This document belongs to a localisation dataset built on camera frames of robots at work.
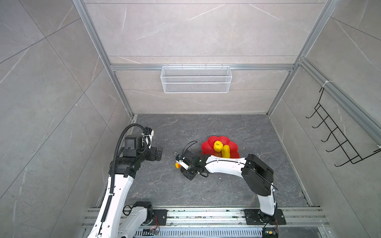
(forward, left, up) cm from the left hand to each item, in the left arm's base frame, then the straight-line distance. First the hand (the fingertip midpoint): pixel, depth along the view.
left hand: (152, 143), depth 74 cm
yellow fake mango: (+5, -42, -19) cm, 47 cm away
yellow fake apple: (+9, -38, -19) cm, 43 cm away
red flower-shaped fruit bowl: (+11, -31, -23) cm, 41 cm away
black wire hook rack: (-9, -86, +10) cm, 87 cm away
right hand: (-5, -17, -23) cm, 29 cm away
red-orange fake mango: (-3, -12, -21) cm, 24 cm away
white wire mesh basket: (+48, -25, +5) cm, 55 cm away
